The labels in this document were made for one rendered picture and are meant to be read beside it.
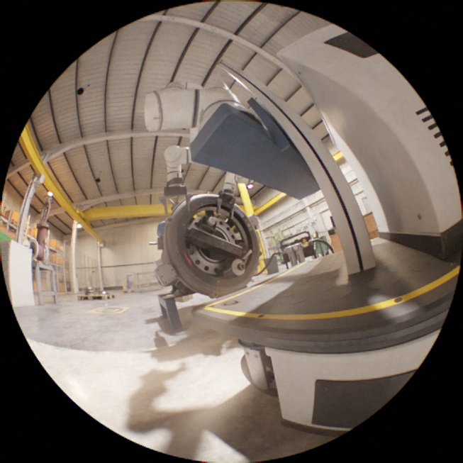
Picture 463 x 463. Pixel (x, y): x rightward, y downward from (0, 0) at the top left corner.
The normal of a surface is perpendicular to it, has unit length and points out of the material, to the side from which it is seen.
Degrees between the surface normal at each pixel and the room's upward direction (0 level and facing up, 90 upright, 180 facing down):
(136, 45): 173
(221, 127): 180
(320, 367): 90
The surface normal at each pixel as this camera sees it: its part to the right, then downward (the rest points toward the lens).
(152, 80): 0.32, 0.93
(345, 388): -0.75, 0.00
